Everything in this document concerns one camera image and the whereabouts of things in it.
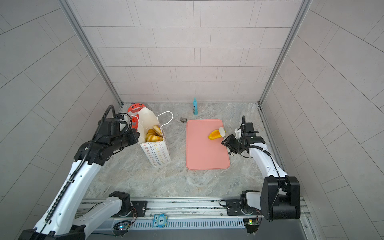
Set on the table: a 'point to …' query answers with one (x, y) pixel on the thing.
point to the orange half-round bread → (214, 135)
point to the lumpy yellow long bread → (151, 132)
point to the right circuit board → (251, 224)
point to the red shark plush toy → (132, 111)
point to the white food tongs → (222, 133)
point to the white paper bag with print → (157, 152)
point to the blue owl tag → (160, 221)
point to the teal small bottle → (195, 106)
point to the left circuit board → (121, 227)
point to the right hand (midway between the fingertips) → (223, 142)
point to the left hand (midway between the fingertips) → (144, 131)
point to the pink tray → (202, 153)
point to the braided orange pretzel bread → (154, 138)
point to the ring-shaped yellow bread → (158, 130)
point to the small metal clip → (183, 119)
